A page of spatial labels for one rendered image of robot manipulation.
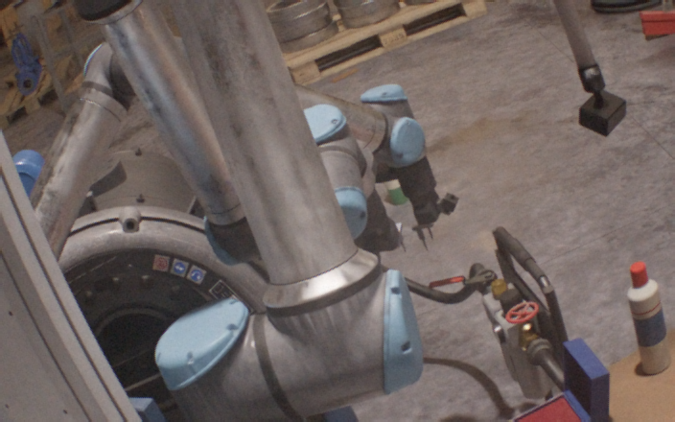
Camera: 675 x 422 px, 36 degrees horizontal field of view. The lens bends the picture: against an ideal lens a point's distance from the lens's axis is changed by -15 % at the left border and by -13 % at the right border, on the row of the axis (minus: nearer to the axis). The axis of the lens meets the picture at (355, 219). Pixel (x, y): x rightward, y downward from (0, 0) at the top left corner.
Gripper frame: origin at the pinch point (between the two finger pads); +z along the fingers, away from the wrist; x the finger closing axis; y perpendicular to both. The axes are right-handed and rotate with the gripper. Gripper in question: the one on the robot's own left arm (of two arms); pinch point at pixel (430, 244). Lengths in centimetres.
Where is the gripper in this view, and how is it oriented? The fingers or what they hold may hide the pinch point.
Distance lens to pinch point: 257.2
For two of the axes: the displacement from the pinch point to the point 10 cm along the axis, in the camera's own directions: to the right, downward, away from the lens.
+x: 2.6, -4.8, 8.4
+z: 3.6, 8.6, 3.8
